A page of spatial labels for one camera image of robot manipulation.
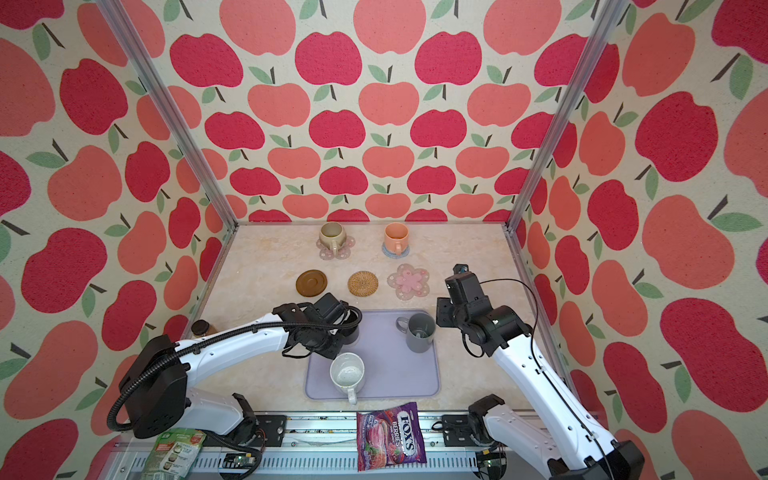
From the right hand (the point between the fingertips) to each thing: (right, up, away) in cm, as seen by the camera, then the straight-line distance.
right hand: (455, 305), depth 77 cm
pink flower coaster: (-34, +14, +35) cm, 51 cm away
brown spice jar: (-70, -7, +6) cm, 70 cm away
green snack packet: (-68, -34, -7) cm, 76 cm away
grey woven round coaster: (-15, +13, +33) cm, 39 cm away
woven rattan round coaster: (-26, +3, +27) cm, 38 cm away
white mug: (-29, -19, +5) cm, 35 cm away
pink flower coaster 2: (-10, +3, +28) cm, 30 cm away
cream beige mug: (-37, +20, +31) cm, 52 cm away
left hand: (-30, -14, +5) cm, 33 cm away
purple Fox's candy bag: (-17, -31, -5) cm, 36 cm away
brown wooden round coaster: (-44, +3, +27) cm, 52 cm away
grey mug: (-8, -9, +11) cm, 16 cm away
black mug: (-28, -12, +10) cm, 32 cm away
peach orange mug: (-14, +19, +30) cm, 38 cm away
